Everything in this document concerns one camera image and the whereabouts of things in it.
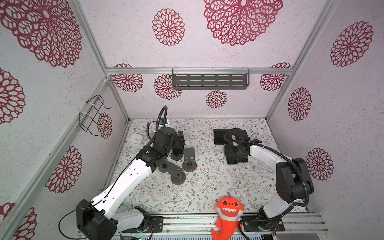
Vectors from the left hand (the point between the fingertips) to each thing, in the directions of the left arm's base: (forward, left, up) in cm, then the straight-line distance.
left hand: (174, 135), depth 77 cm
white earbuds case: (+14, +30, -23) cm, 40 cm away
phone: (-9, -3, +5) cm, 11 cm away
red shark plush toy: (-32, -27, -17) cm, 45 cm away
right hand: (+3, -34, -20) cm, 39 cm away
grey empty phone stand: (-6, +8, -24) cm, 26 cm away
